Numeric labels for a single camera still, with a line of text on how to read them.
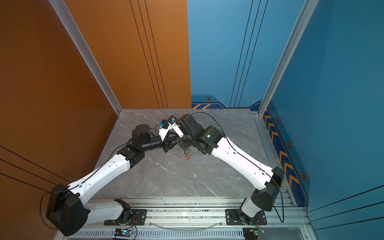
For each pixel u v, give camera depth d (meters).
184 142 0.61
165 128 0.64
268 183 0.40
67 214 0.40
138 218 0.74
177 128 0.59
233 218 0.72
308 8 0.70
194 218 0.75
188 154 0.76
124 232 0.71
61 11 0.71
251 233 0.71
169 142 0.66
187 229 0.71
